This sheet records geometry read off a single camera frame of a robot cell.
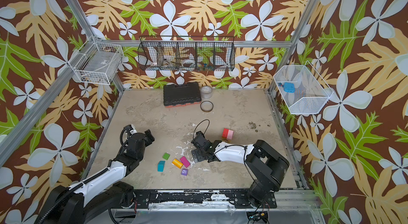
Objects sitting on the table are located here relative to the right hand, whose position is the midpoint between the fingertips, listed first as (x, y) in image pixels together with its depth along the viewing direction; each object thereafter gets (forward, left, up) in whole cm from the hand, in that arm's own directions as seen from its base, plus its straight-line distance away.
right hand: (199, 153), depth 89 cm
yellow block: (+6, -15, +3) cm, 17 cm away
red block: (+12, -15, +1) cm, 20 cm away
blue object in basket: (+27, -50, +26) cm, 62 cm away
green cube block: (-1, +19, -1) cm, 19 cm away
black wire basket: (+52, +7, +31) cm, 61 cm away
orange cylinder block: (-6, +12, +1) cm, 14 cm away
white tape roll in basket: (+48, +7, +27) cm, 55 cm away
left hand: (+9, +31, +10) cm, 34 cm away
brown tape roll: (+34, -5, 0) cm, 35 cm away
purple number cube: (-11, +8, +1) cm, 13 cm away
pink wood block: (+10, -18, +3) cm, 21 cm away
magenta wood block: (-5, +8, 0) cm, 9 cm away
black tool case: (+41, +18, +4) cm, 45 cm away
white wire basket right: (+23, -56, +27) cm, 66 cm away
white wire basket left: (+38, +56, +35) cm, 76 cm away
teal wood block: (-7, +21, 0) cm, 22 cm away
